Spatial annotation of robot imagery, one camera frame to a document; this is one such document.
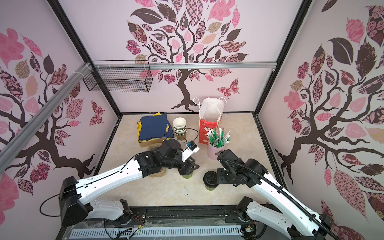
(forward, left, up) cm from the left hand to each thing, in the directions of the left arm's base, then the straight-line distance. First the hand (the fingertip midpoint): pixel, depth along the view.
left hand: (195, 166), depth 70 cm
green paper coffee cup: (+2, +5, -18) cm, 18 cm away
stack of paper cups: (+27, +10, -5) cm, 29 cm away
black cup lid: (-4, -7, -8) cm, 11 cm away
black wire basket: (+56, +50, +14) cm, 76 cm away
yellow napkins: (+37, +42, -17) cm, 58 cm away
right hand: (-4, -12, -3) cm, 13 cm away
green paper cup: (-6, -7, -16) cm, 19 cm away
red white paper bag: (+44, -11, -7) cm, 46 cm away
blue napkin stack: (+38, +30, -16) cm, 51 cm away
